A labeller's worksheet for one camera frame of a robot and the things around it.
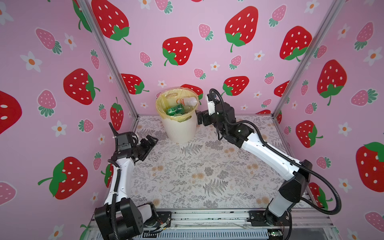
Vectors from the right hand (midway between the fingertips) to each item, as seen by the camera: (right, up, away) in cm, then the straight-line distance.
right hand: (204, 107), depth 72 cm
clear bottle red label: (-9, +6, +16) cm, 19 cm away
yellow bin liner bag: (-23, +10, +26) cm, 36 cm away
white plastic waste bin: (-15, -13, +21) cm, 29 cm away
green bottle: (-17, +2, +25) cm, 30 cm away
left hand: (-28, -19, +9) cm, 35 cm away
